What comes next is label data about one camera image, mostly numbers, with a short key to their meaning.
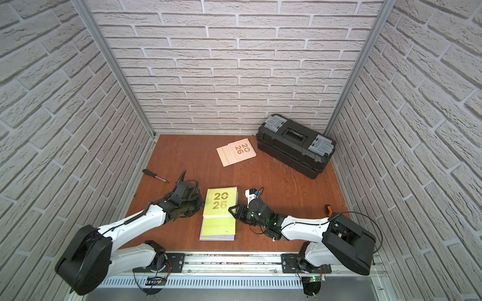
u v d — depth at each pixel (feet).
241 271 2.40
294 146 3.03
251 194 2.52
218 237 2.54
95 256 1.32
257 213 2.00
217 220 2.65
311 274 2.37
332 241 1.43
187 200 2.30
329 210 2.85
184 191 2.20
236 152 3.61
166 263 2.37
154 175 3.28
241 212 2.32
